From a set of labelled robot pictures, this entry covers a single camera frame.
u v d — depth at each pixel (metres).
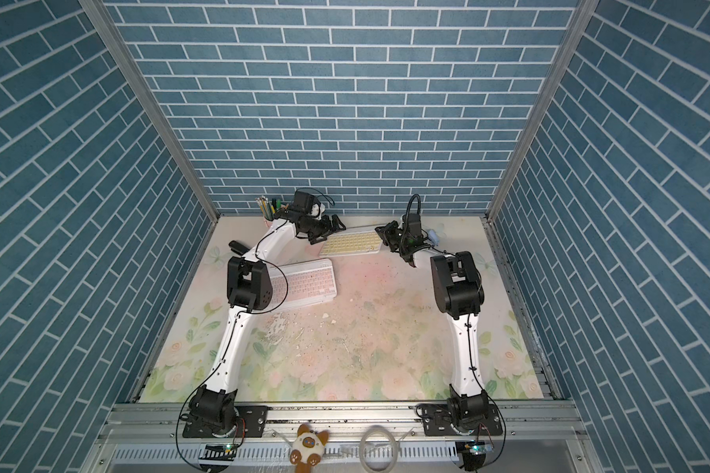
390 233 0.98
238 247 1.07
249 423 0.74
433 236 1.11
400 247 0.88
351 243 1.05
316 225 0.97
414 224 0.87
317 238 1.02
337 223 1.01
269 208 1.04
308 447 0.68
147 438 0.73
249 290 0.69
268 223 1.05
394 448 0.70
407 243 0.88
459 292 0.61
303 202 0.91
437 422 0.73
